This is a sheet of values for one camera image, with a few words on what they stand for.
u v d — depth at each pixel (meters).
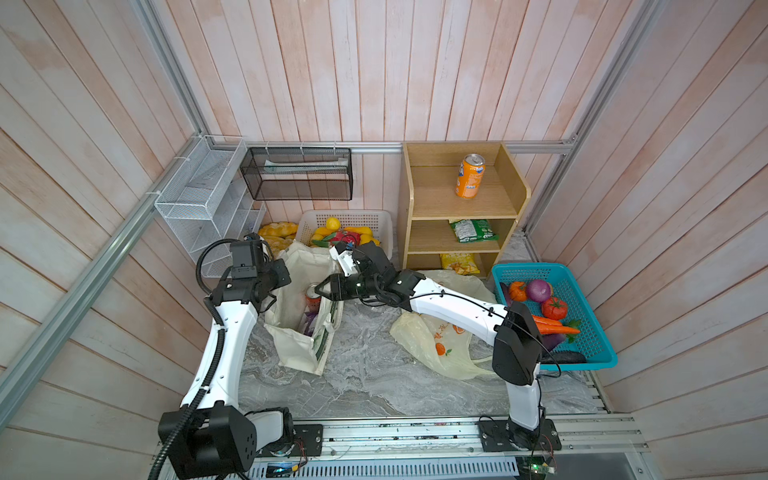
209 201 0.69
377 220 1.15
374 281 0.61
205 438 0.38
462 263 1.04
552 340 0.87
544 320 0.93
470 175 0.78
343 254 0.71
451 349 0.86
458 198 0.86
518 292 0.96
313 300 0.87
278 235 1.13
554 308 0.91
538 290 0.92
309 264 0.87
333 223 1.13
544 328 0.88
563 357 0.84
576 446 0.73
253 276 0.58
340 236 1.07
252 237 0.69
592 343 0.83
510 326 0.48
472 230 0.93
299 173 1.04
